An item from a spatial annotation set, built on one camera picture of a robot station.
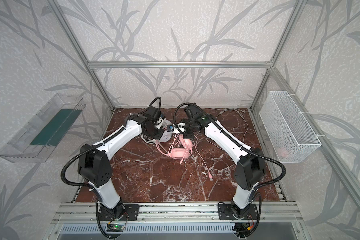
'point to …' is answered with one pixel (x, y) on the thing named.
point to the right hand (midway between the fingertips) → (181, 123)
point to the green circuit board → (115, 227)
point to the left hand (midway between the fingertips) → (162, 131)
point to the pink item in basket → (282, 152)
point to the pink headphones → (181, 153)
